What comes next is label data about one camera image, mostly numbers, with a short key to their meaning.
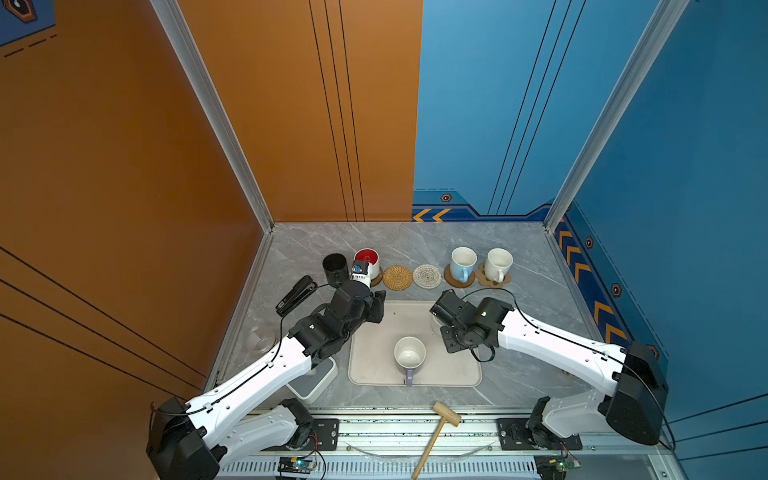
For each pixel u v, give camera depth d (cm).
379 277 102
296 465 71
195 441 38
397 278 103
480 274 103
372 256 102
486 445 73
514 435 72
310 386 76
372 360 86
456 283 101
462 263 96
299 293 97
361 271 66
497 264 95
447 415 75
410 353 87
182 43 73
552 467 70
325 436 74
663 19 70
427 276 104
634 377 41
